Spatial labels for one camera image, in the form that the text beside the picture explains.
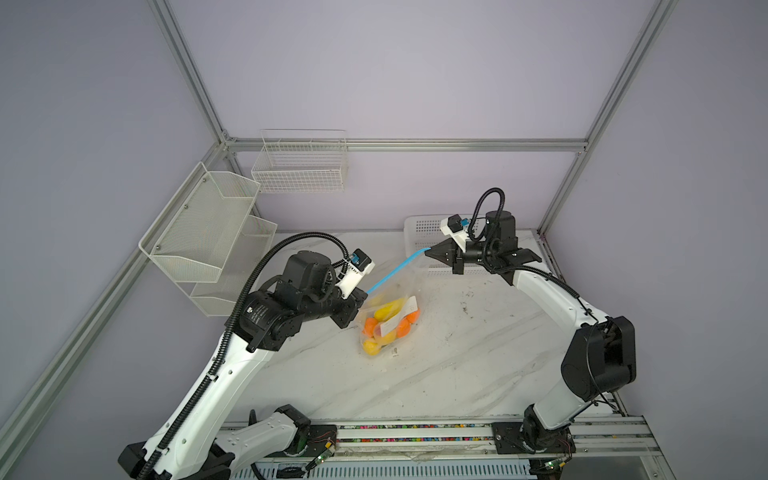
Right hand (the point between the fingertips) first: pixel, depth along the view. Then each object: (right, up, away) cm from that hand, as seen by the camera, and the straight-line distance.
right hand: (428, 249), depth 77 cm
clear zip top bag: (-3, -12, +31) cm, 33 cm away
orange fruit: (-6, -23, +7) cm, 24 cm away
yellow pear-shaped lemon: (-16, -27, +5) cm, 32 cm away
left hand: (-17, -11, -13) cm, 24 cm away
